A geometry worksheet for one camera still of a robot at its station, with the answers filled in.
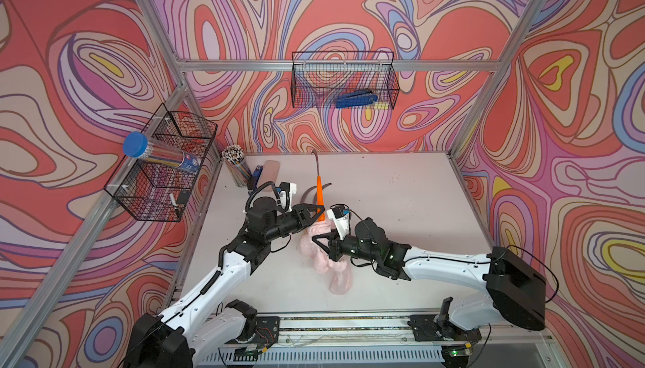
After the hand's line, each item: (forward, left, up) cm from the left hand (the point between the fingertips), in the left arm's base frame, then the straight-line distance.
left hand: (325, 212), depth 71 cm
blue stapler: (+29, +31, -20) cm, 47 cm away
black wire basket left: (+5, +51, +5) cm, 52 cm away
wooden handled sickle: (+29, 0, -24) cm, 38 cm away
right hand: (-5, +3, -9) cm, 11 cm away
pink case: (+34, +25, -21) cm, 46 cm away
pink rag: (-14, -4, -13) cm, 19 cm away
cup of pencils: (+29, +35, -7) cm, 46 cm away
